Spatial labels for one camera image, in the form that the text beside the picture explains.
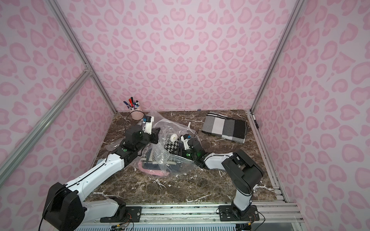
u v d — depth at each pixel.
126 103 1.04
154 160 0.77
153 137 0.70
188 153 0.78
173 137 0.87
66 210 0.40
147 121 0.68
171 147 0.90
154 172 0.82
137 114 1.10
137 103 1.09
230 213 0.65
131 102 1.05
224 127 1.07
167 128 0.87
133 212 0.73
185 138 0.83
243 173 0.47
